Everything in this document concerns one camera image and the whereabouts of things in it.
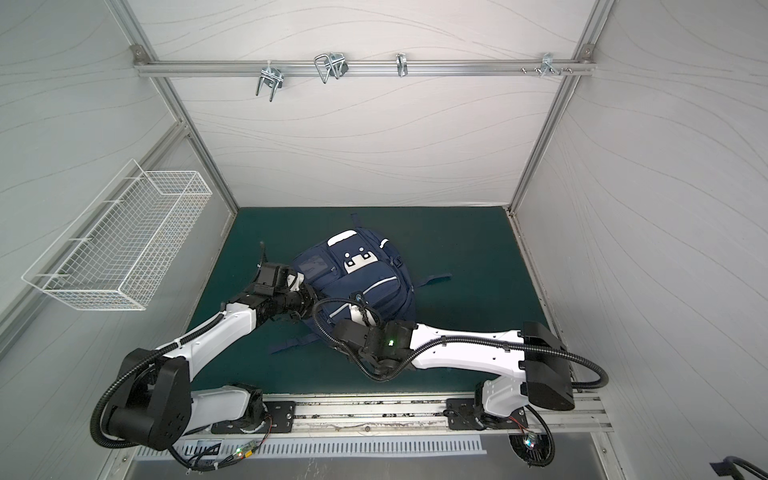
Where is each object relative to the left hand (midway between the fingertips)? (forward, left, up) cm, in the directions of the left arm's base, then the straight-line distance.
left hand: (334, 296), depth 85 cm
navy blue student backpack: (+11, -4, -2) cm, 12 cm away
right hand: (-11, -8, +4) cm, 14 cm away
